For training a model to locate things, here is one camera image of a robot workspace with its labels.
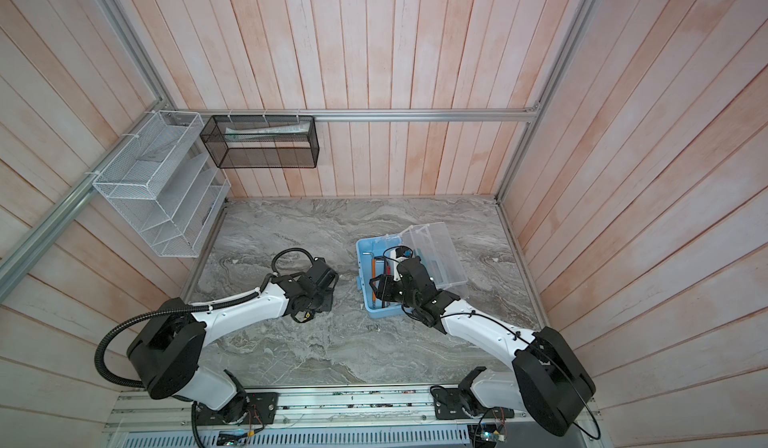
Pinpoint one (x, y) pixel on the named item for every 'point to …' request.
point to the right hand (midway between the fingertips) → (374, 282)
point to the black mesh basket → (262, 141)
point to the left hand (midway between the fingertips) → (323, 303)
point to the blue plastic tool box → (430, 242)
